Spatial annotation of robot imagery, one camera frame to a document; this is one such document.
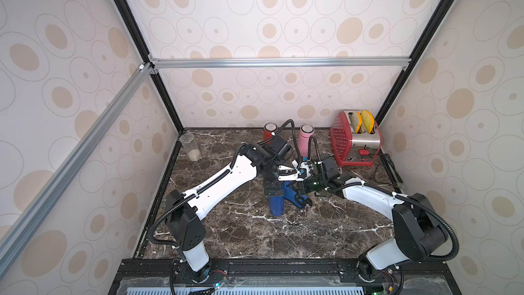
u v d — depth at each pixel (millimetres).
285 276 731
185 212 424
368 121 954
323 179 673
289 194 779
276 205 851
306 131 901
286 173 636
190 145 975
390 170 1060
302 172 645
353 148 939
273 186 668
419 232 438
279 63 1126
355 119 972
